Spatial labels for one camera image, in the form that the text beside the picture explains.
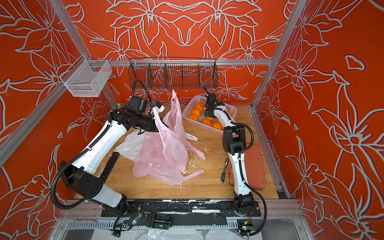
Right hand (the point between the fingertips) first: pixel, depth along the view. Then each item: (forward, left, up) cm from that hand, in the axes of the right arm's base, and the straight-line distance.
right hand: (212, 111), depth 107 cm
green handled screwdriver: (-43, -4, -6) cm, 44 cm away
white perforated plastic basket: (+4, +17, +3) cm, 18 cm away
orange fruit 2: (0, +11, 0) cm, 11 cm away
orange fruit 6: (-5, +1, -2) cm, 6 cm away
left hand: (-29, +26, +20) cm, 44 cm away
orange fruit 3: (-4, +13, -1) cm, 14 cm away
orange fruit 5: (-13, -3, +1) cm, 13 cm away
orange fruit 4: (-9, +4, -1) cm, 10 cm away
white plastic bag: (-28, +55, -5) cm, 62 cm away
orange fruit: (+7, +8, -1) cm, 11 cm away
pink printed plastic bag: (-44, +27, +17) cm, 55 cm away
